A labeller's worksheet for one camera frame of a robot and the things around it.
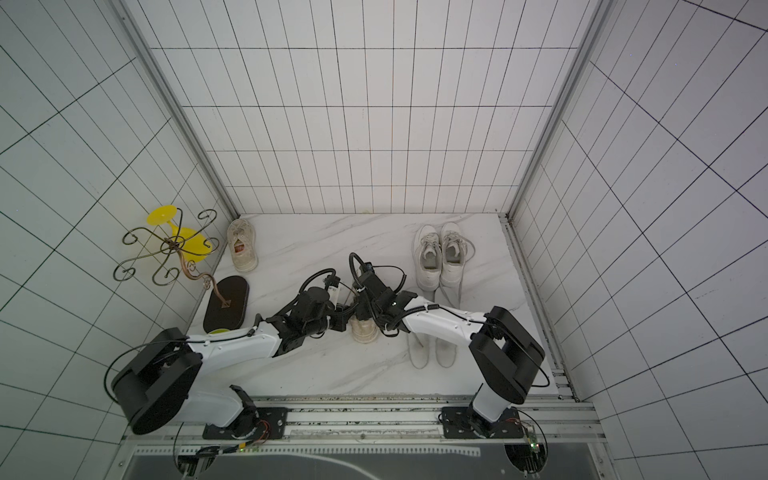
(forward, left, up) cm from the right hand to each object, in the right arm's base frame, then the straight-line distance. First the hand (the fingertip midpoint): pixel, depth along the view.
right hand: (362, 292), depth 88 cm
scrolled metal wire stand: (-3, +44, +23) cm, 50 cm away
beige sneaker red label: (-12, -2, -1) cm, 12 cm away
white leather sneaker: (+17, -20, 0) cm, 26 cm away
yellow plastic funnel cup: (-2, +41, +22) cm, 46 cm away
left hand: (-6, +3, -3) cm, 7 cm away
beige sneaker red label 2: (+19, +45, 0) cm, 49 cm away
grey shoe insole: (-13, -17, -8) cm, 23 cm away
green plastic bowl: (-14, +40, -2) cm, 42 cm away
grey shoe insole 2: (-13, -25, -9) cm, 30 cm away
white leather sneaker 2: (+18, -30, 0) cm, 35 cm away
